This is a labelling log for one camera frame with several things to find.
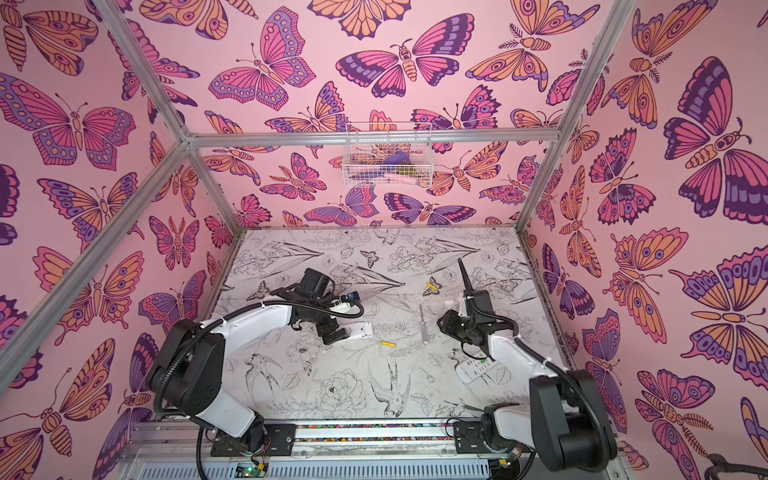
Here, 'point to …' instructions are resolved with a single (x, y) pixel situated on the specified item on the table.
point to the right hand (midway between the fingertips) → (443, 319)
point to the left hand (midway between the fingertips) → (343, 315)
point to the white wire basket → (388, 154)
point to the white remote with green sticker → (363, 330)
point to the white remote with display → (473, 367)
